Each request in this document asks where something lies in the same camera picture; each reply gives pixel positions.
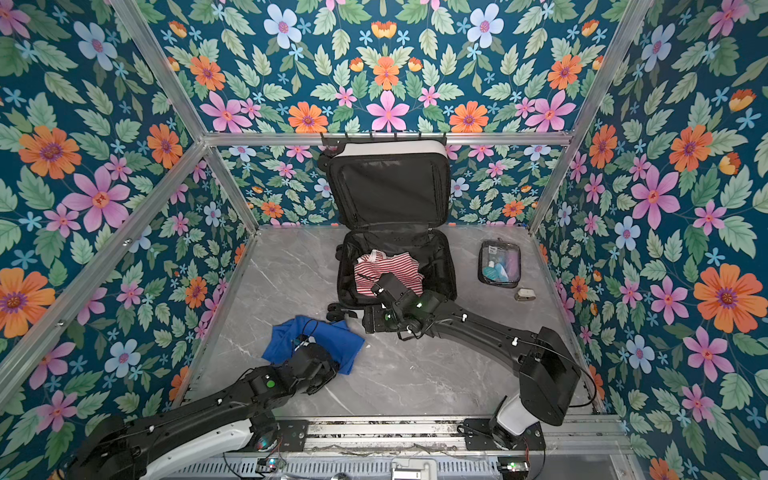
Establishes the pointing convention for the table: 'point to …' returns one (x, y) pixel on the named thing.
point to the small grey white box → (525, 294)
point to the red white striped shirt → (370, 269)
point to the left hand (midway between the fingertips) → (348, 363)
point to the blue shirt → (336, 339)
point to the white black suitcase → (392, 199)
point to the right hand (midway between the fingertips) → (372, 320)
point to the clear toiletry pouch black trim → (499, 263)
